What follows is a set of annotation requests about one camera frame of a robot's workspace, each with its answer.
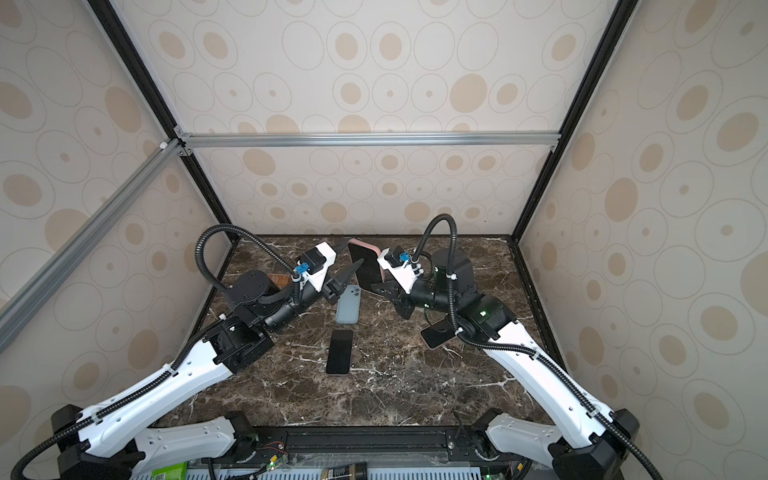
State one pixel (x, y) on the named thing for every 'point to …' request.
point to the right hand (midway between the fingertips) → (378, 283)
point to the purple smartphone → (340, 350)
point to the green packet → (177, 471)
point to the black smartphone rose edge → (438, 333)
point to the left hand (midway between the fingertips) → (357, 252)
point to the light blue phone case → (349, 305)
